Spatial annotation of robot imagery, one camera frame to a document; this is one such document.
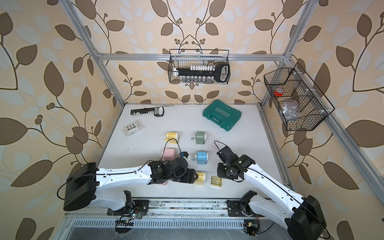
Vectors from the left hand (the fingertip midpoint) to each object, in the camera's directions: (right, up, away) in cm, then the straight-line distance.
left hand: (193, 175), depth 77 cm
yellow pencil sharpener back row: (-14, +18, +17) cm, 28 cm away
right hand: (+15, 0, +3) cm, 15 cm away
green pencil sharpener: (+4, +18, +16) cm, 24 cm away
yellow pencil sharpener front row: (+4, -1, 0) cm, 5 cm away
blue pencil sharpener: (+5, +7, +7) cm, 11 cm away
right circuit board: (+29, -23, -6) cm, 37 cm away
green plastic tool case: (+21, +33, +31) cm, 50 cm away
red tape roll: (+47, +44, +4) cm, 64 cm away
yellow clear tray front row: (+13, -5, +6) cm, 15 cm away
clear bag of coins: (-40, +24, +28) cm, 55 cm away
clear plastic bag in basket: (+47, +34, -7) cm, 58 cm away
